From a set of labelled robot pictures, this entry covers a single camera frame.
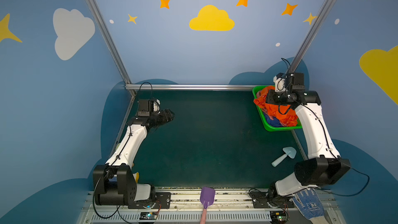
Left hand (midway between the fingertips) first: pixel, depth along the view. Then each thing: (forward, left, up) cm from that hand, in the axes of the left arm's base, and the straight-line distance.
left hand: (171, 115), depth 84 cm
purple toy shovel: (-36, -20, -18) cm, 45 cm away
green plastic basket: (-1, -62, -11) cm, 62 cm away
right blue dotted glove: (-38, -70, -19) cm, 82 cm away
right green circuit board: (-44, -53, -19) cm, 72 cm away
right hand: (+5, -51, +12) cm, 53 cm away
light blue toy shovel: (-13, -68, -15) cm, 71 cm away
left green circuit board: (-44, +9, -19) cm, 49 cm away
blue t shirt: (+5, -63, -12) cm, 65 cm away
